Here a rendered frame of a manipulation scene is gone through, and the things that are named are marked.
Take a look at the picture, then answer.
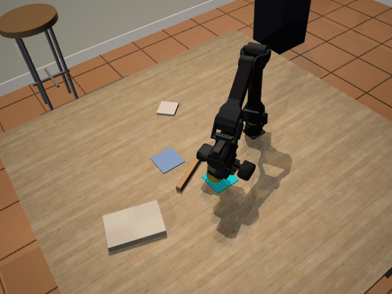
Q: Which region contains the orange-brown wooden bar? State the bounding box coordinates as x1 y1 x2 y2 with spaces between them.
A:
176 155 201 192

